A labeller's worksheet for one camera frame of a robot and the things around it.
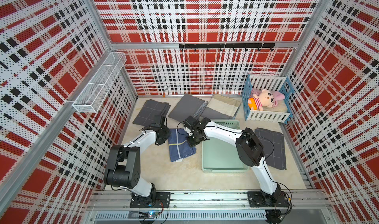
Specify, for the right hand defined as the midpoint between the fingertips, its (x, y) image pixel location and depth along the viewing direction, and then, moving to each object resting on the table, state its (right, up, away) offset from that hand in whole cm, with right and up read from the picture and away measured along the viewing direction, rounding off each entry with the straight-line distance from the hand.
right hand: (192, 143), depth 91 cm
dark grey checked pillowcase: (+52, -1, +2) cm, 52 cm away
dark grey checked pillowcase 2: (-31, +18, +19) cm, 41 cm away
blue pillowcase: (-9, -3, +1) cm, 9 cm away
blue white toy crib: (+67, +41, +20) cm, 81 cm away
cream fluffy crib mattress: (+63, +23, +13) cm, 69 cm away
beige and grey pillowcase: (+22, +22, +25) cm, 40 cm away
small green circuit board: (-20, -29, -21) cm, 41 cm away
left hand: (-14, +5, +3) cm, 15 cm away
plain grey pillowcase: (-5, +24, +24) cm, 34 cm away
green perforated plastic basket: (+18, -8, 0) cm, 20 cm away
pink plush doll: (+47, +29, +6) cm, 56 cm away
